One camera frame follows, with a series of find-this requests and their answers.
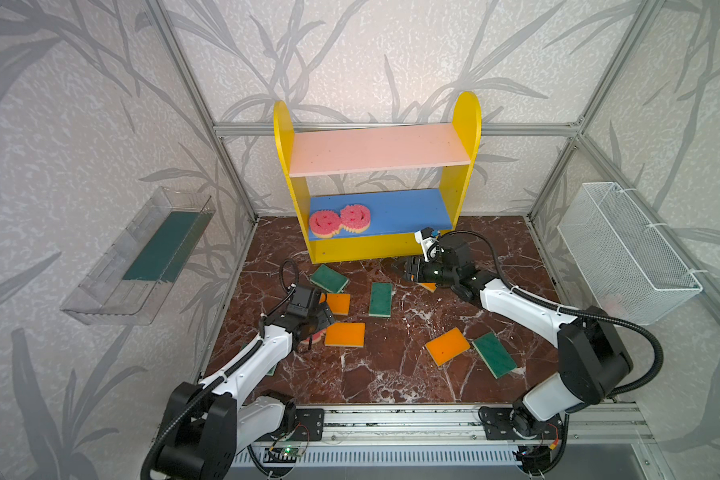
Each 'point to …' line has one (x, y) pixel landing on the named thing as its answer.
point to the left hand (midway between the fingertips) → (326, 309)
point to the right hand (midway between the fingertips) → (399, 257)
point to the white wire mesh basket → (637, 278)
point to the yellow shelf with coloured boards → (366, 193)
